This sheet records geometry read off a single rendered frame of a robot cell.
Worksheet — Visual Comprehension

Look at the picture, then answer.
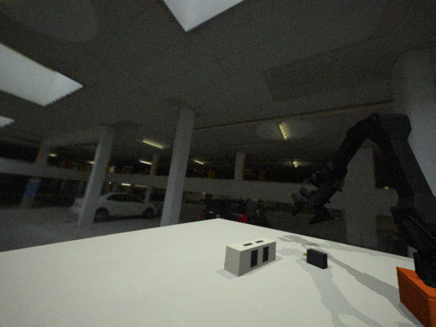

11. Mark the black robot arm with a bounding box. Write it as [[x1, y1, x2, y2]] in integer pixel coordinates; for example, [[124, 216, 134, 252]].
[[309, 112, 436, 289]]

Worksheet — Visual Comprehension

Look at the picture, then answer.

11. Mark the black two-prong plug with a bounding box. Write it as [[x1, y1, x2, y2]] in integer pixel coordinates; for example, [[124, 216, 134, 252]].
[[303, 249, 327, 269]]

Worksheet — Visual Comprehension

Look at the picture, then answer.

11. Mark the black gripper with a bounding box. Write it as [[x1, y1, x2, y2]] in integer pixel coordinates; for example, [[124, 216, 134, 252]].
[[291, 190, 335, 225]]

